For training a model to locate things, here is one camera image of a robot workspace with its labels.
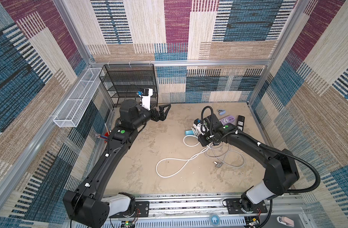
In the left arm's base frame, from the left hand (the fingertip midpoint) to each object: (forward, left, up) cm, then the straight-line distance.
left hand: (163, 103), depth 69 cm
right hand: (-4, -21, -27) cm, 35 cm away
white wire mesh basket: (0, +46, -4) cm, 46 cm away
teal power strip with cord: (+7, -16, -35) cm, 39 cm away
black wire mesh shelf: (+41, +33, -16) cm, 55 cm away
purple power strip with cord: (+19, -44, -36) cm, 60 cm away
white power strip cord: (-15, -32, -37) cm, 51 cm away
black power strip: (+15, -53, -35) cm, 65 cm away
